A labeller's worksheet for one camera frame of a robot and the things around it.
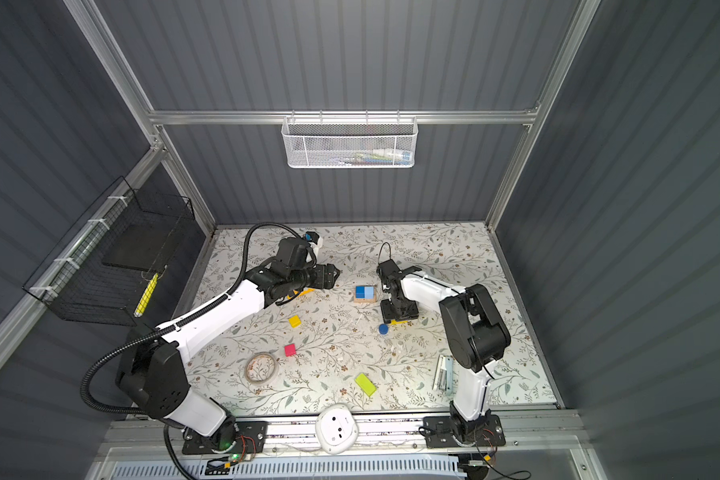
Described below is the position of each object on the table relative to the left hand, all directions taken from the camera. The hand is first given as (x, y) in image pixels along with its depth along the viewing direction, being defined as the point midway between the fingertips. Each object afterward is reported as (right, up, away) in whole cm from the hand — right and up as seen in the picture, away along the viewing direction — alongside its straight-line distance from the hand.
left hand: (328, 269), depth 85 cm
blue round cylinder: (+16, -19, +7) cm, 26 cm away
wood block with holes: (+10, -11, +13) cm, 20 cm away
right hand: (+22, -16, +9) cm, 29 cm away
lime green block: (+11, -31, -4) cm, 33 cm away
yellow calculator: (-4, -5, -11) cm, 13 cm away
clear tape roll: (-19, -28, 0) cm, 34 cm away
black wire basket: (-53, 0, -13) cm, 54 cm away
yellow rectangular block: (+20, -16, +2) cm, 25 cm away
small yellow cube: (-12, -17, +9) cm, 22 cm away
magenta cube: (-12, -24, +3) cm, 27 cm away
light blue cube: (+12, -8, +12) cm, 19 cm away
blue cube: (+9, -8, +12) cm, 17 cm away
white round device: (+4, -38, -13) cm, 41 cm away
